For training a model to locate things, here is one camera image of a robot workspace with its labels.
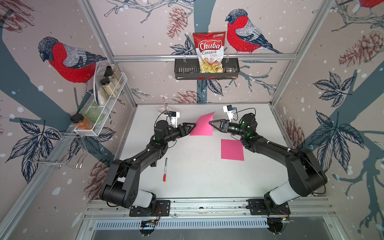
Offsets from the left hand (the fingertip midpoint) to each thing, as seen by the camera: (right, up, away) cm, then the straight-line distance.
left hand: (196, 124), depth 80 cm
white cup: (-24, +9, +23) cm, 35 cm away
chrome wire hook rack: (-56, -3, -19) cm, 59 cm away
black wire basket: (-5, +35, +15) cm, 38 cm away
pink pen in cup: (-22, +13, +24) cm, 35 cm away
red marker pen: (-18, -31, +4) cm, 36 cm away
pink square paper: (+3, -1, -2) cm, 4 cm away
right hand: (+7, 0, -4) cm, 8 cm away
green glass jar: (-51, +7, -9) cm, 52 cm away
